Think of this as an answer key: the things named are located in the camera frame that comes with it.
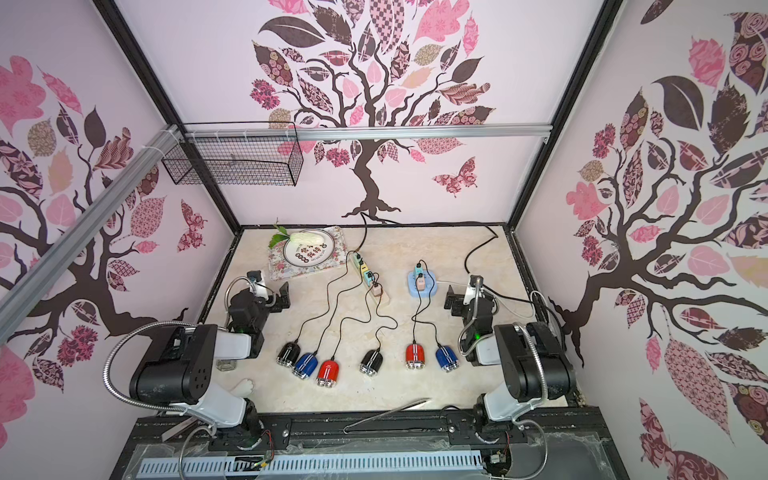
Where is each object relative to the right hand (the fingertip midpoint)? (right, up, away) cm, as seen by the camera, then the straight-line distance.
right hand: (468, 285), depth 92 cm
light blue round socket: (-11, -1, +3) cm, 12 cm away
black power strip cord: (-34, +20, +21) cm, 45 cm away
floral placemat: (-65, +5, +15) cm, 67 cm away
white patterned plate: (-56, +10, +18) cm, 59 cm away
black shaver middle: (-30, -21, -10) cm, 38 cm away
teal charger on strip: (-32, +2, +3) cm, 32 cm away
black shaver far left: (-54, -19, -8) cm, 58 cm away
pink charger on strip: (-29, -2, 0) cm, 29 cm away
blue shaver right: (-9, -20, -9) cm, 24 cm away
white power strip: (-29, -5, +3) cm, 30 cm away
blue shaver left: (-48, -22, -9) cm, 54 cm away
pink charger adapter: (-15, 0, +3) cm, 15 cm away
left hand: (-62, -1, +2) cm, 62 cm away
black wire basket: (-74, +40, +3) cm, 84 cm away
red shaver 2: (-17, -20, -9) cm, 28 cm away
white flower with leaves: (-60, +17, +21) cm, 66 cm away
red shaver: (-42, -23, -11) cm, 49 cm away
